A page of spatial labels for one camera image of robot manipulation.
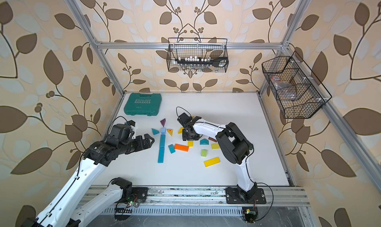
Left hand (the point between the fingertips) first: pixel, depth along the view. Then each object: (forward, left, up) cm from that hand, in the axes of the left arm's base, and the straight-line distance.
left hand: (147, 141), depth 73 cm
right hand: (+12, -20, -18) cm, 29 cm away
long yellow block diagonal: (+7, -21, -18) cm, 29 cm away
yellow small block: (+17, -14, -19) cm, 29 cm away
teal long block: (+7, -4, -18) cm, 20 cm away
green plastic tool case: (+37, +18, -15) cm, 44 cm away
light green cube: (+2, -29, -19) cm, 35 cm away
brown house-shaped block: (+10, -35, -17) cm, 40 cm away
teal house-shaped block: (+8, -30, -17) cm, 35 cm away
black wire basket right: (+18, -76, +17) cm, 80 cm away
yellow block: (+6, -37, -18) cm, 41 cm away
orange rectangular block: (+5, -15, -18) cm, 24 cm away
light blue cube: (+17, -3, -18) cm, 25 cm away
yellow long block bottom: (-4, -34, -18) cm, 39 cm away
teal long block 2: (-1, -4, -19) cm, 19 cm away
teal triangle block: (+15, +3, -18) cm, 24 cm away
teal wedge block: (+4, -10, -18) cm, 21 cm away
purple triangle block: (+23, -2, -17) cm, 29 cm away
